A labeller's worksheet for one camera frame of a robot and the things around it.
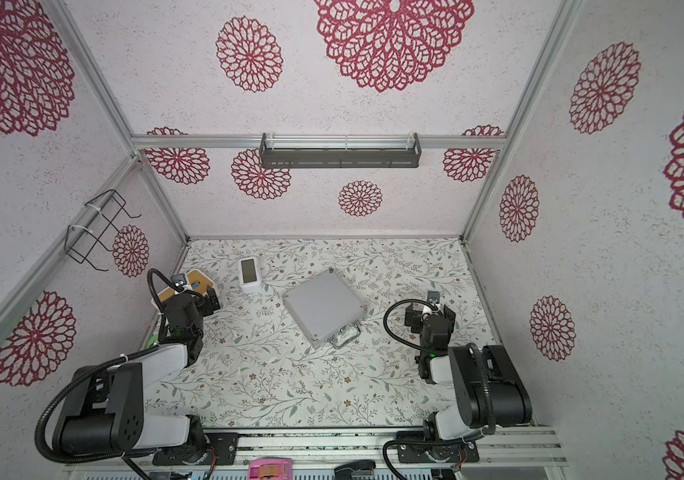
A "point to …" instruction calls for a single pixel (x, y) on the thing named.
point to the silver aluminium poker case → (326, 310)
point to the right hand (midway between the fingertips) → (430, 301)
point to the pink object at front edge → (270, 469)
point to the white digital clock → (250, 275)
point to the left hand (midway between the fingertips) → (194, 292)
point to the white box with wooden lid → (197, 282)
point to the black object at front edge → (362, 469)
